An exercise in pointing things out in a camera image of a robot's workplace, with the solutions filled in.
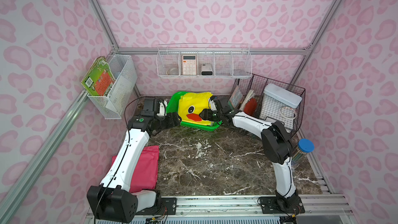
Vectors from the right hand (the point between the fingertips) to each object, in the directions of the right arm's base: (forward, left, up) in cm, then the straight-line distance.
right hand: (201, 114), depth 94 cm
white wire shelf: (+29, -1, +18) cm, 34 cm away
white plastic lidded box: (+2, -43, +7) cm, 43 cm away
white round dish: (+19, +17, +18) cm, 31 cm away
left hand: (-12, +12, +13) cm, 21 cm away
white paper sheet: (-3, +43, +16) cm, 46 cm away
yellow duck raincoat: (+10, +8, -3) cm, 13 cm away
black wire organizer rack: (+22, -37, +5) cm, 43 cm away
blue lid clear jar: (-23, -49, +8) cm, 55 cm away
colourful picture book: (+17, -23, -4) cm, 29 cm away
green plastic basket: (+11, +21, -6) cm, 24 cm away
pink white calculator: (+22, +7, +19) cm, 30 cm away
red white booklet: (+8, -31, 0) cm, 32 cm away
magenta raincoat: (-32, +28, -7) cm, 43 cm away
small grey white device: (+18, -3, +19) cm, 27 cm away
